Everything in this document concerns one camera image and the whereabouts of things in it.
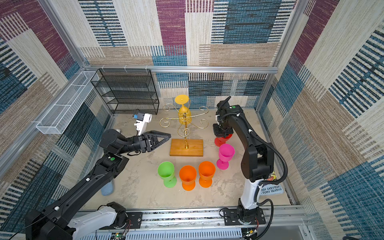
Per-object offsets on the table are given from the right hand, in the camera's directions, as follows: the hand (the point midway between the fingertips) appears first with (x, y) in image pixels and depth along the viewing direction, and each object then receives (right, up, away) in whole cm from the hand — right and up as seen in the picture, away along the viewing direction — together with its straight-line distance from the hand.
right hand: (220, 136), depth 87 cm
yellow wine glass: (-19, +12, -13) cm, 26 cm away
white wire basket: (-79, +9, -15) cm, 81 cm away
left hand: (-24, +2, -30) cm, 39 cm away
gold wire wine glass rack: (-20, -8, +11) cm, 24 cm away
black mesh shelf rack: (-64, +31, +24) cm, 75 cm away
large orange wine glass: (-8, -17, -8) cm, 21 cm away
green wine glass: (-29, -17, -7) cm, 35 cm away
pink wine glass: (+4, -9, -1) cm, 9 cm away
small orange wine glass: (-18, -18, -10) cm, 27 cm away
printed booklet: (+26, -27, -7) cm, 38 cm away
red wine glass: (+2, -4, +12) cm, 13 cm away
